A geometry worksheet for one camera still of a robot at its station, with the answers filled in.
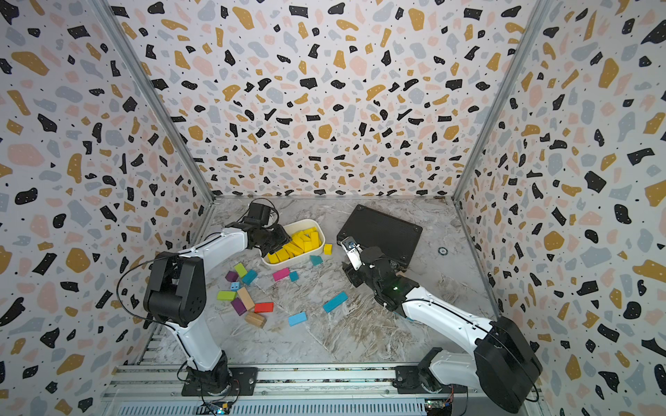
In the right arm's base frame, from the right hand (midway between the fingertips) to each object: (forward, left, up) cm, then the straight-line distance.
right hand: (352, 257), depth 83 cm
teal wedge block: (+8, +14, -16) cm, 23 cm away
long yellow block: (+8, +27, -11) cm, 30 cm away
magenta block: (+2, +27, -16) cm, 31 cm away
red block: (-11, +30, -15) cm, 35 cm away
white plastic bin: (+16, +18, -13) cm, 27 cm away
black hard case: (+18, -18, -14) cm, 29 cm away
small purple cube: (0, +44, -13) cm, 46 cm away
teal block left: (0, +38, -14) cm, 40 cm away
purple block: (-11, +39, -15) cm, 43 cm away
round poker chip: (+14, -36, -17) cm, 42 cm away
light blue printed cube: (-4, +42, -14) cm, 44 cm away
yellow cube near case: (+12, +10, -13) cm, 20 cm away
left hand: (+12, +22, -6) cm, 26 cm away
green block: (+2, +42, -14) cm, 44 cm away
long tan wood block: (-8, +37, -15) cm, 40 cm away
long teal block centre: (-8, +6, -17) cm, 19 cm away
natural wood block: (-15, +31, -14) cm, 37 cm away
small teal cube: (+1, +22, -15) cm, 27 cm away
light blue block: (-14, +18, -16) cm, 28 cm away
